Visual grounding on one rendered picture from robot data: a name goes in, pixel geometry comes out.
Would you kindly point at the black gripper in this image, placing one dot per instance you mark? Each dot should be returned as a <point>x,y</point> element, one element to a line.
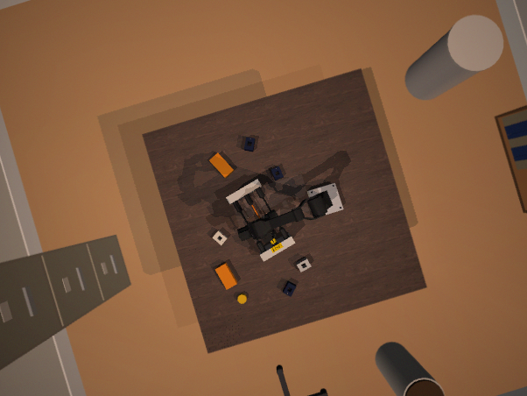
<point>271,214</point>

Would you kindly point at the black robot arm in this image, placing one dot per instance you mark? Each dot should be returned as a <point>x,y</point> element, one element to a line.
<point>263,229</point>

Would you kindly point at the yellow cylinder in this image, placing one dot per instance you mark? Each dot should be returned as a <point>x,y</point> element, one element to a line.
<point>242,298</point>

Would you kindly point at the orange rectangular block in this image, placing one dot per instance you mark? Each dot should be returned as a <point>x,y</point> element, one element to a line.
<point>221,165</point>
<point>226,276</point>

